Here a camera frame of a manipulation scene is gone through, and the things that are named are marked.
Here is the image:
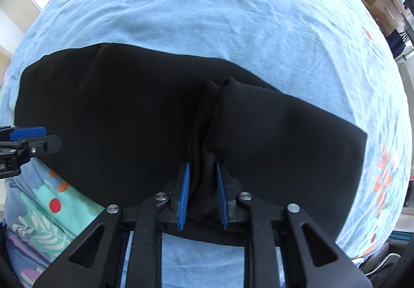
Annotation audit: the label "black tote bag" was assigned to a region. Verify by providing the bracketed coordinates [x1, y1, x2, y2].
[386, 29, 414, 59]

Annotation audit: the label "black office chair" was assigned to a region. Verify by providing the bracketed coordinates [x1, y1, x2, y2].
[356, 239, 409, 288]

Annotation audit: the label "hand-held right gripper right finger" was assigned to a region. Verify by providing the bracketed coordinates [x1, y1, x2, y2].
[215, 160, 371, 288]

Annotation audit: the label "black pants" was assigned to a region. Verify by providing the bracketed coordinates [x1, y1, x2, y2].
[14, 43, 368, 248]

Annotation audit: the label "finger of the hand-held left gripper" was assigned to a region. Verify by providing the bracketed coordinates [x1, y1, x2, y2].
[0, 134, 62, 160]
[0, 125, 47, 143]

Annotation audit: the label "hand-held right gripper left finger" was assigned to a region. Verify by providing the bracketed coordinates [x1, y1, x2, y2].
[34, 162, 193, 288]

